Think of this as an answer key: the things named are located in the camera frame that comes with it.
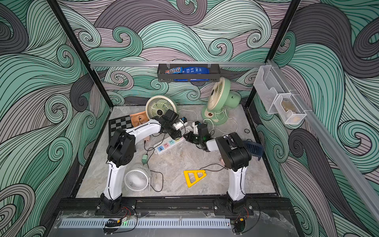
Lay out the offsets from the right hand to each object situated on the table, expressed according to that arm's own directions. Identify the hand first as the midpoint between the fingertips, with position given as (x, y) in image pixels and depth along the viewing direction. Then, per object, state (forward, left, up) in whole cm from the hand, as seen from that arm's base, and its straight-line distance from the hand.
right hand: (185, 135), depth 99 cm
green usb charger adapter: (-17, +25, 0) cm, 30 cm away
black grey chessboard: (+12, +45, 0) cm, 46 cm away
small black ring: (+8, -45, -4) cm, 46 cm away
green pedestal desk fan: (+9, -22, +25) cm, 34 cm away
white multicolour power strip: (-7, +12, 0) cm, 14 cm away
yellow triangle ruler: (-28, -7, -2) cm, 29 cm away
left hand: (+1, +3, +3) cm, 4 cm away
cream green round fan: (+15, +19, +14) cm, 28 cm away
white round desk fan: (-31, +23, +8) cm, 39 cm away
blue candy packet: (+28, -3, +33) cm, 43 cm away
